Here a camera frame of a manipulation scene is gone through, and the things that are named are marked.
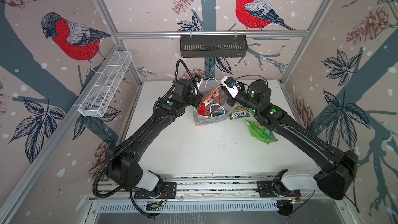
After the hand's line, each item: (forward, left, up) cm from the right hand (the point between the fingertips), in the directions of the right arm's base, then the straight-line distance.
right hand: (222, 82), depth 69 cm
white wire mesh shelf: (-7, +59, -6) cm, 59 cm away
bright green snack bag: (-13, -21, -24) cm, 34 cm away
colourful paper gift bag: (-7, +11, -23) cm, 26 cm away
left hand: (+4, +10, -9) cm, 14 cm away
